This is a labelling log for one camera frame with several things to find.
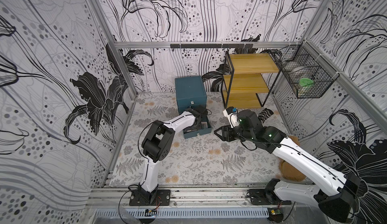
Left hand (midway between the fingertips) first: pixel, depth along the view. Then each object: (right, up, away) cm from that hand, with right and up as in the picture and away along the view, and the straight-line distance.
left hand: (192, 128), depth 97 cm
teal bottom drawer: (+8, +1, -1) cm, 9 cm away
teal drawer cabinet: (-1, +24, -5) cm, 24 cm away
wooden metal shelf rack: (+38, +38, +11) cm, 55 cm away
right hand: (+14, +3, -25) cm, 29 cm away
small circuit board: (-19, -38, -25) cm, 49 cm away
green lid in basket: (+61, +28, -18) cm, 69 cm away
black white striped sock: (+50, +9, +6) cm, 51 cm away
